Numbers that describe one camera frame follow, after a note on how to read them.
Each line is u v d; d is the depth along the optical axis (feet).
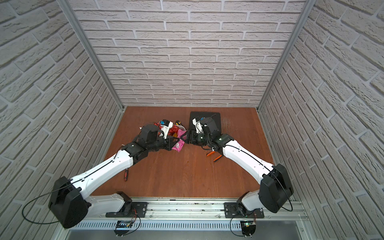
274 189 1.34
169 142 2.20
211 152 3.04
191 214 2.39
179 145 2.51
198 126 2.33
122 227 2.33
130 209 2.25
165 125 2.26
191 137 2.23
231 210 2.40
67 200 1.27
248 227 2.32
